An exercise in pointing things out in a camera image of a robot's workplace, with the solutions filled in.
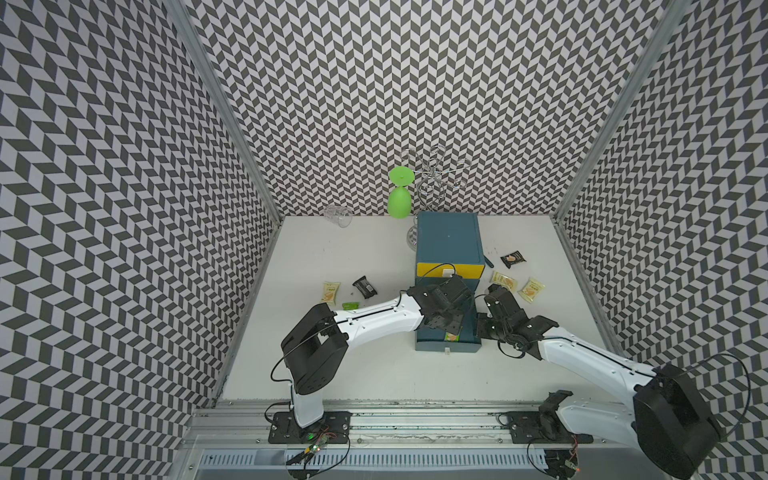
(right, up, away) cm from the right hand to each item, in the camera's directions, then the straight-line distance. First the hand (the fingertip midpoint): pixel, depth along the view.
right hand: (477, 328), depth 86 cm
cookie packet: (+12, +13, +13) cm, 21 cm away
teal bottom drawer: (-13, -2, -2) cm, 14 cm away
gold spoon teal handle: (+9, +18, +19) cm, 28 cm away
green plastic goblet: (-22, +38, +5) cm, 45 cm away
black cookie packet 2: (-34, +10, +12) cm, 38 cm away
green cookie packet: (-8, -3, 0) cm, 8 cm away
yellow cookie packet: (+21, +10, +11) cm, 26 cm away
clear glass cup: (-47, +36, +34) cm, 68 cm away
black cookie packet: (+18, +19, +19) cm, 32 cm away
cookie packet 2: (-46, +9, +10) cm, 48 cm away
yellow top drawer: (-4, +17, -4) cm, 18 cm away
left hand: (-8, +3, -4) cm, 9 cm away
